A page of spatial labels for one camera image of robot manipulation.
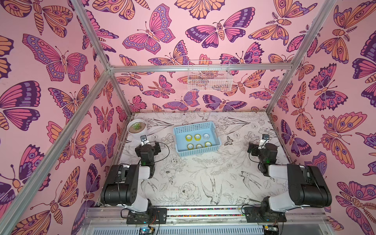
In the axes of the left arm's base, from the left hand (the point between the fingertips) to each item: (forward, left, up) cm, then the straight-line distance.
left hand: (149, 141), depth 94 cm
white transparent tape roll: (+8, -37, -6) cm, 39 cm away
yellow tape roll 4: (+2, -38, -7) cm, 39 cm away
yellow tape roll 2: (+8, -31, -7) cm, 33 cm away
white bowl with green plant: (+9, +10, +3) cm, 13 cm away
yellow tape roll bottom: (0, -32, -6) cm, 33 cm away
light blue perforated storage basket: (+12, -19, -6) cm, 23 cm away
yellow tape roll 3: (0, -26, -7) cm, 27 cm away
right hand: (0, -68, 0) cm, 68 cm away
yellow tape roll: (+7, -25, -7) cm, 27 cm away
